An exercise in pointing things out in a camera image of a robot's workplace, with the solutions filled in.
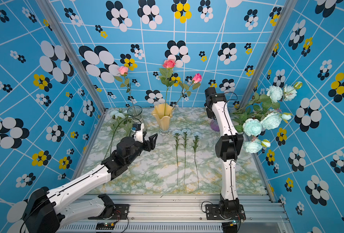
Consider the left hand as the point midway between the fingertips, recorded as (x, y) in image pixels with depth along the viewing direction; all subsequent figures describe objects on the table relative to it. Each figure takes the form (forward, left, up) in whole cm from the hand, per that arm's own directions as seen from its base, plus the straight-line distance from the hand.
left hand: (154, 132), depth 76 cm
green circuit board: (-38, +24, -28) cm, 53 cm away
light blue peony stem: (+17, +22, -24) cm, 37 cm away
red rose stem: (+36, -6, +10) cm, 38 cm away
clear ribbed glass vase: (+22, +16, -7) cm, 28 cm away
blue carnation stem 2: (+16, -18, -21) cm, 31 cm away
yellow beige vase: (+22, -3, -8) cm, 24 cm away
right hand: (+20, -40, -6) cm, 45 cm away
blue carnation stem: (+10, -13, -22) cm, 28 cm away
